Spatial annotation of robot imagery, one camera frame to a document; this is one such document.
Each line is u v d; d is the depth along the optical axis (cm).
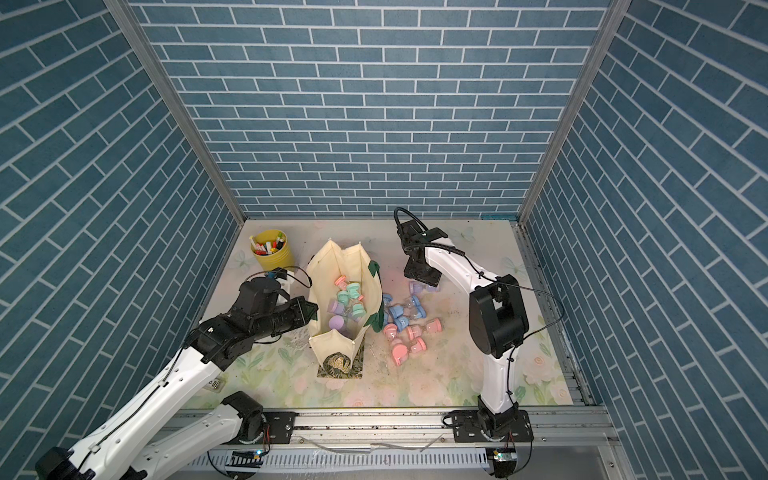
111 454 39
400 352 81
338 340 71
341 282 94
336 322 81
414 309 94
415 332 87
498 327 52
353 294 91
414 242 68
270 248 94
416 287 97
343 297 95
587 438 74
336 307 87
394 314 91
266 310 57
